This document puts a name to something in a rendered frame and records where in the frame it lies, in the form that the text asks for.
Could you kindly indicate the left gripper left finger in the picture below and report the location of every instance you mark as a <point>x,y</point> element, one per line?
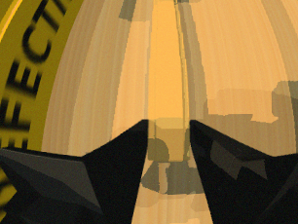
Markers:
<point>106,181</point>

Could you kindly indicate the yellow bin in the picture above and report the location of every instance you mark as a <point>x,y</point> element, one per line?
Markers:
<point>31,47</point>

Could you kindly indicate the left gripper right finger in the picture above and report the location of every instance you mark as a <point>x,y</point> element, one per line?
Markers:
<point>242,185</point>

